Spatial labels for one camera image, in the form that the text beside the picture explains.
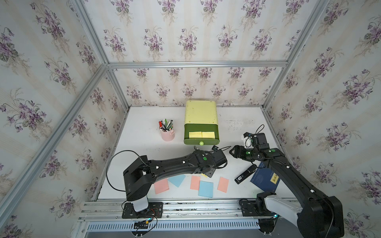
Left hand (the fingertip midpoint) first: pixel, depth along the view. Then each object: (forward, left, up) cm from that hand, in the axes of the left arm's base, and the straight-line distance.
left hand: (210, 170), depth 79 cm
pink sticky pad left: (-6, +27, -9) cm, 29 cm away
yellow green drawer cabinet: (+31, +4, +14) cm, 34 cm away
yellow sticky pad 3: (-5, +4, +7) cm, 9 cm away
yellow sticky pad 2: (+17, +1, +9) cm, 20 cm away
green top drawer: (+21, +4, +10) cm, 24 cm away
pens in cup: (+30, +27, +1) cm, 40 cm away
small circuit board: (-23, +35, -11) cm, 43 cm away
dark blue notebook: (-4, -31, -4) cm, 31 cm away
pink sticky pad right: (-5, -8, -9) cm, 13 cm away
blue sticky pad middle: (-8, +2, -8) cm, 11 cm away
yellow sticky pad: (+17, +8, +8) cm, 21 cm away
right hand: (+9, -16, +3) cm, 18 cm away
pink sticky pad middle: (-4, +8, -8) cm, 12 cm away
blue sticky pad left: (-3, +18, -9) cm, 21 cm away
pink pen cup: (+25, +25, -5) cm, 36 cm away
